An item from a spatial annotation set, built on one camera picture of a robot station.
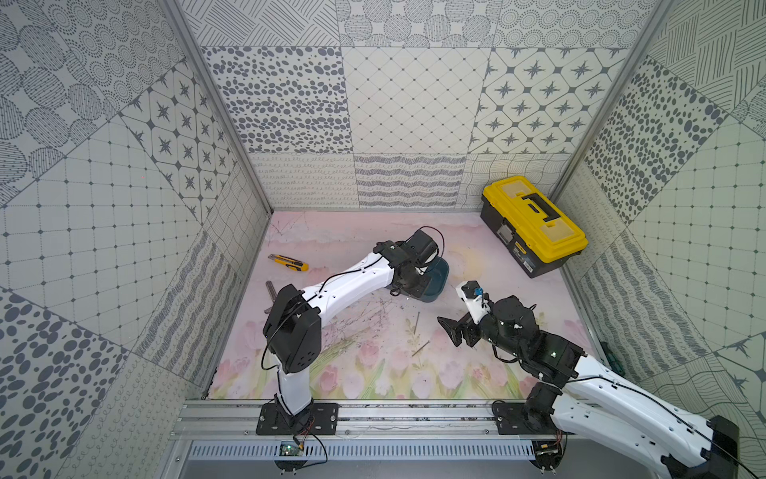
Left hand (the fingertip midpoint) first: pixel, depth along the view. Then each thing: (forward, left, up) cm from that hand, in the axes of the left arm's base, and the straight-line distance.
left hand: (419, 279), depth 84 cm
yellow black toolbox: (+16, -37, +2) cm, 41 cm away
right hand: (-10, -8, +2) cm, 14 cm away
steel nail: (-6, 0, -15) cm, 16 cm away
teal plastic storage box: (+12, -8, -13) cm, 19 cm away
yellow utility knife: (+14, +45, -13) cm, 49 cm away
